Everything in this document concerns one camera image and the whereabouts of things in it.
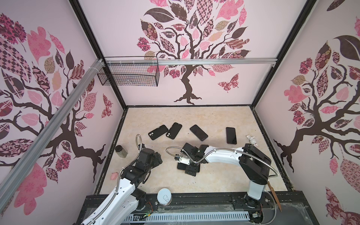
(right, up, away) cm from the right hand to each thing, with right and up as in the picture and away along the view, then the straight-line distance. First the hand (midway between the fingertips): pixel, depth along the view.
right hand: (189, 163), depth 88 cm
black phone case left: (-23, +19, +17) cm, 34 cm away
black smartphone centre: (+10, +16, +16) cm, 25 cm away
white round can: (-13, -12, -17) cm, 24 cm away
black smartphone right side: (+32, +16, +13) cm, 38 cm away
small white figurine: (+45, +13, +9) cm, 48 cm away
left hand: (-20, +4, -6) cm, 21 cm away
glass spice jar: (-43, +8, -2) cm, 44 cm away
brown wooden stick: (+47, -14, -12) cm, 51 cm away
